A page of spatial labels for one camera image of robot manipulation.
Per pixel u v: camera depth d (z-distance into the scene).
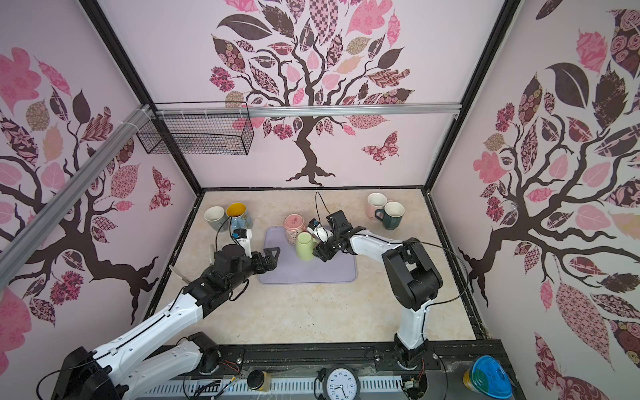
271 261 0.71
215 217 1.03
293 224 0.93
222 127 0.95
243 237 0.70
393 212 1.03
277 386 0.70
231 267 0.60
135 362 0.44
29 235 0.52
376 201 1.04
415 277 0.50
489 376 0.63
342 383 0.68
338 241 0.72
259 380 0.62
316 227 0.83
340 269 0.92
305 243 0.90
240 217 0.97
